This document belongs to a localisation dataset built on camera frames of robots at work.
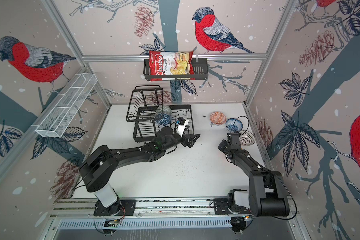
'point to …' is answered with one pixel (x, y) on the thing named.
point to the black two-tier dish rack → (146, 108)
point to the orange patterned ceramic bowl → (217, 118)
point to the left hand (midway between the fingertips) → (194, 131)
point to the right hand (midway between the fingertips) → (221, 146)
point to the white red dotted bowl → (247, 138)
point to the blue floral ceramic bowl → (234, 125)
